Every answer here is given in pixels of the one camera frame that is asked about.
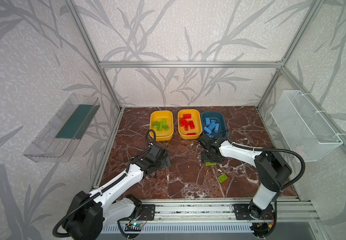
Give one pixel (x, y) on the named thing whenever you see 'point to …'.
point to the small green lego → (155, 124)
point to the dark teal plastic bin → (218, 116)
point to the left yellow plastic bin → (158, 115)
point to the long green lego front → (161, 124)
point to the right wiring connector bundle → (260, 229)
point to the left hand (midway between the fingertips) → (165, 157)
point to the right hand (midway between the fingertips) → (207, 155)
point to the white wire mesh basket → (307, 131)
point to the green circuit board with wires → (134, 227)
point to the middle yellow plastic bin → (196, 118)
